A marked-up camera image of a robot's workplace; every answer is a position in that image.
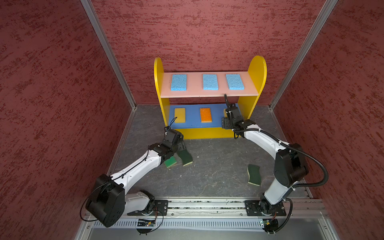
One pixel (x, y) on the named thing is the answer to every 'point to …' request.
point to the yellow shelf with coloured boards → (209, 105)
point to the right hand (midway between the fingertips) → (231, 122)
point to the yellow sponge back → (225, 115)
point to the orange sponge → (206, 115)
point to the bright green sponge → (170, 161)
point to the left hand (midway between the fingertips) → (178, 146)
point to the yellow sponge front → (180, 113)
